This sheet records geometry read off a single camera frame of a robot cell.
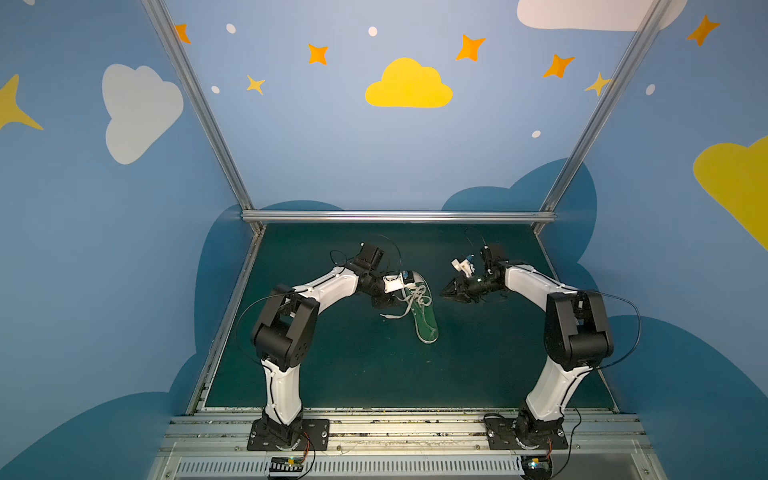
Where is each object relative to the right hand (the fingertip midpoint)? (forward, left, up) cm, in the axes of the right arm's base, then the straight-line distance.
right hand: (445, 292), depth 91 cm
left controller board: (-46, +41, -12) cm, 62 cm away
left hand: (+1, +16, -2) cm, 16 cm away
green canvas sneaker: (-3, +7, -4) cm, 9 cm away
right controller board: (-42, -22, -12) cm, 49 cm away
